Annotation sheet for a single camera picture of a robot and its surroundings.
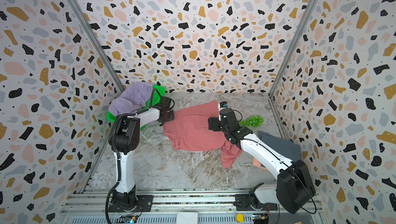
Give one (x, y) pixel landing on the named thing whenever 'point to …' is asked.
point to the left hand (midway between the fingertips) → (170, 114)
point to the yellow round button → (240, 218)
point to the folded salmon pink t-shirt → (256, 163)
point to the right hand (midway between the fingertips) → (212, 116)
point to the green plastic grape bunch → (254, 121)
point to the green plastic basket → (157, 92)
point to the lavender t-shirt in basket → (134, 97)
